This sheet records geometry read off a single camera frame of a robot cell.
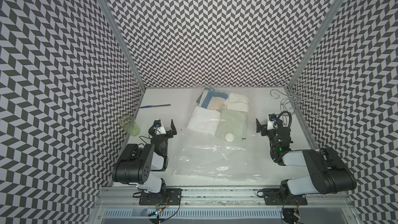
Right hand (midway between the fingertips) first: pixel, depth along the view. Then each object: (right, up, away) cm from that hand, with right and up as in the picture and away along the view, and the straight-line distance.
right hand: (264, 119), depth 89 cm
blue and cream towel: (-30, +12, +17) cm, 37 cm away
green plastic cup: (-81, -4, +5) cm, 82 cm away
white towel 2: (-12, +10, +17) cm, 23 cm away
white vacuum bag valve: (-20, -10, -1) cm, 23 cm away
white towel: (-35, -2, +10) cm, 37 cm away
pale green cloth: (-17, -3, +9) cm, 20 cm away
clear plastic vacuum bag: (-35, -20, -4) cm, 41 cm away
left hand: (-59, -1, -1) cm, 59 cm away
